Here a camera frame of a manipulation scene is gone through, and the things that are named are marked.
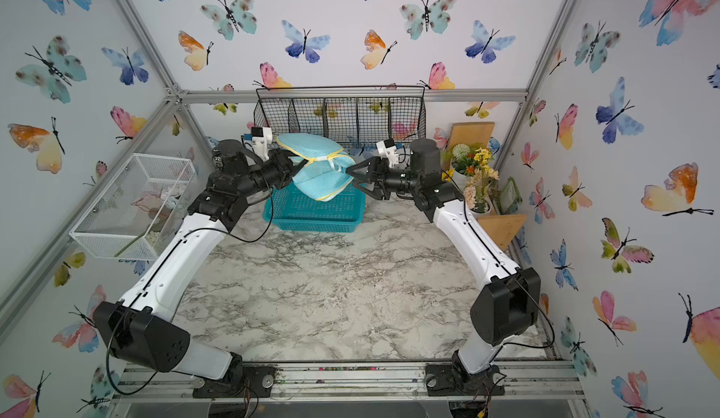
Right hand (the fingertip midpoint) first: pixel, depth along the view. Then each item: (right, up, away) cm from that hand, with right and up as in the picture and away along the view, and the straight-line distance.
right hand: (351, 175), depth 67 cm
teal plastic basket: (-26, -8, +44) cm, 52 cm away
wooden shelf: (+45, +19, +36) cm, 60 cm away
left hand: (-9, +5, 0) cm, 11 cm away
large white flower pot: (+38, +8, +31) cm, 49 cm away
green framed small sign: (+59, -4, +43) cm, 73 cm away
